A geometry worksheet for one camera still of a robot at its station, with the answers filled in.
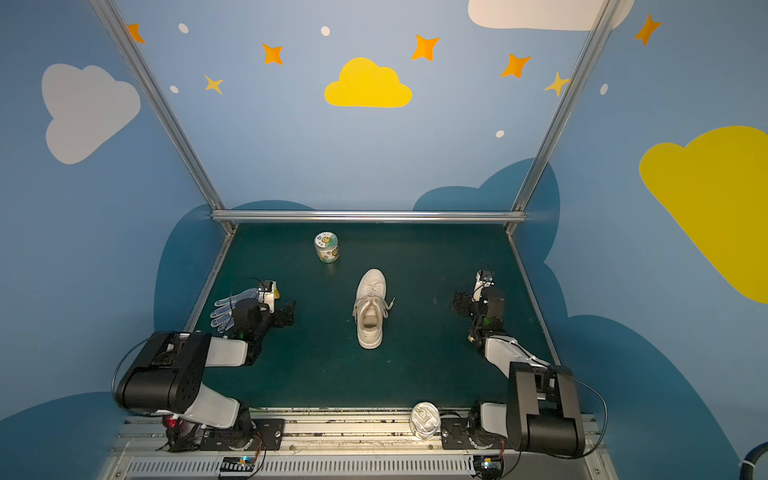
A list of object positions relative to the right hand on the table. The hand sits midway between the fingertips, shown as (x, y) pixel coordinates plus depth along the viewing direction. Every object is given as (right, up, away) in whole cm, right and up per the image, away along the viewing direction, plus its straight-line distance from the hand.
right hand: (475, 288), depth 92 cm
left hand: (-63, -4, +3) cm, 63 cm away
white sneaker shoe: (-32, -6, -2) cm, 33 cm away
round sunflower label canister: (-49, +14, +15) cm, 53 cm away
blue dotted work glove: (-81, -9, +5) cm, 81 cm away
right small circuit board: (-2, -42, -18) cm, 46 cm away
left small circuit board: (-65, -42, -19) cm, 79 cm away
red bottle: (-82, -31, -18) cm, 90 cm away
